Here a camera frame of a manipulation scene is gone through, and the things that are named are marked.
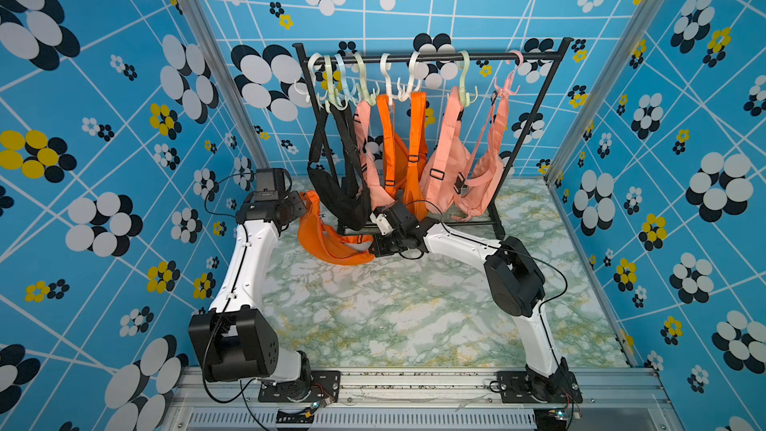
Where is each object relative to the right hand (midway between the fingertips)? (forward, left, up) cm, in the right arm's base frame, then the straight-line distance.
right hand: (372, 248), depth 92 cm
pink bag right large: (+26, -26, +13) cm, 39 cm away
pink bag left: (+10, -2, +12) cm, 16 cm away
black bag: (+20, +12, +15) cm, 28 cm away
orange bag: (+2, +7, -4) cm, 9 cm away
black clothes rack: (+41, -58, +3) cm, 71 cm away
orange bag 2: (+15, -10, +21) cm, 28 cm away
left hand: (+5, +21, +16) cm, 27 cm away
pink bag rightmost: (+23, -37, +15) cm, 46 cm away
